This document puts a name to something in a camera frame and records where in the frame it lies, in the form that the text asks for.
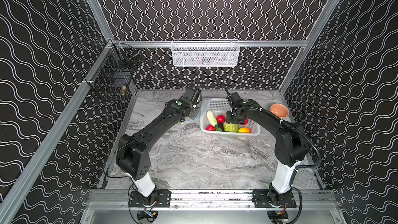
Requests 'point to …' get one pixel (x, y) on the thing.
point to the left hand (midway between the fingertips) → (195, 108)
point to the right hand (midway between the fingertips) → (232, 120)
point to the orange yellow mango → (244, 130)
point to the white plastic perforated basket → (219, 107)
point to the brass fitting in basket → (123, 89)
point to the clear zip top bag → (204, 104)
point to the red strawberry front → (210, 127)
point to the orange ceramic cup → (280, 110)
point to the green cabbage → (230, 127)
